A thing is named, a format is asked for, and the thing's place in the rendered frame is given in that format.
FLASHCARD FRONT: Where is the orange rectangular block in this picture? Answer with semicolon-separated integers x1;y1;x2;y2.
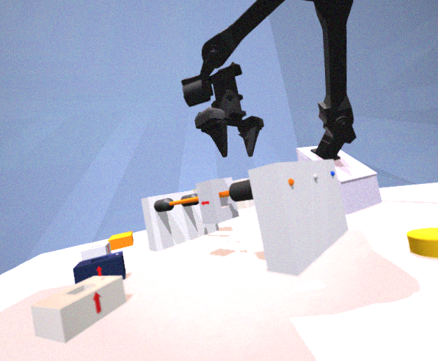
108;232;133;251

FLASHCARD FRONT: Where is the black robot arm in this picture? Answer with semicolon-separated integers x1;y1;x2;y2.
181;0;356;161

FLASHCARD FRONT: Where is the yellow short cylinder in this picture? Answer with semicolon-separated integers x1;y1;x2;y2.
406;228;438;258

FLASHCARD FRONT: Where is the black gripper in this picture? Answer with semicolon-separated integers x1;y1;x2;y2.
194;88;265;157

